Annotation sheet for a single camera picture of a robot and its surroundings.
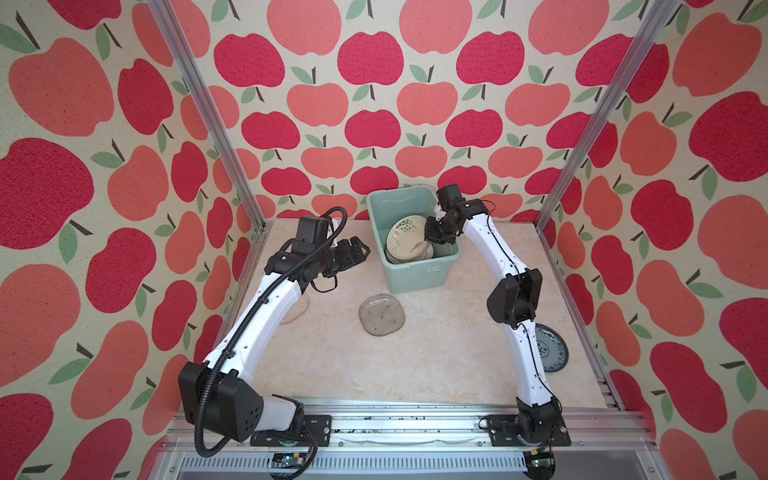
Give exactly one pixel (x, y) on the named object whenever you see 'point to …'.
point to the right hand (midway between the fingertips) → (431, 235)
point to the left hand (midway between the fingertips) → (365, 255)
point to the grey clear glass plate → (381, 314)
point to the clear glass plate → (296, 310)
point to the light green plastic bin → (384, 206)
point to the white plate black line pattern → (429, 254)
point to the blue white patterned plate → (554, 350)
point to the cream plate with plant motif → (406, 237)
